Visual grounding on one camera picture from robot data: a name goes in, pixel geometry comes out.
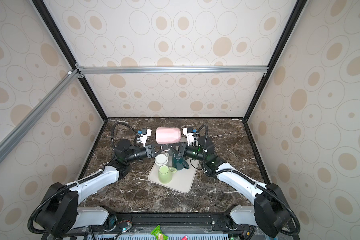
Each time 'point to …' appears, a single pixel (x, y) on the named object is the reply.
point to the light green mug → (165, 174)
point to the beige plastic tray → (182, 180)
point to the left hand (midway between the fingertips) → (168, 149)
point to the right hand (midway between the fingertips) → (169, 147)
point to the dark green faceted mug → (178, 163)
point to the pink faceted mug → (165, 135)
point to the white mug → (161, 159)
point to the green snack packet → (158, 234)
